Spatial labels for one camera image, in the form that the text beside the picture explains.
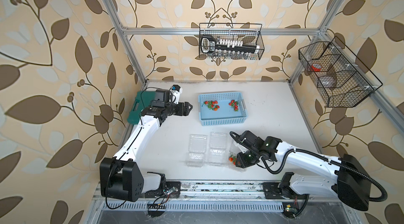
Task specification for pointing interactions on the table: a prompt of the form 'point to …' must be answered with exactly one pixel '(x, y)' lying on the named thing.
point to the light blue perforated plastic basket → (222, 109)
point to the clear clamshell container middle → (217, 150)
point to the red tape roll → (316, 67)
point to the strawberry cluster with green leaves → (212, 105)
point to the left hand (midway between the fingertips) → (183, 104)
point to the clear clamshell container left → (195, 157)
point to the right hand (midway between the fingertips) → (237, 164)
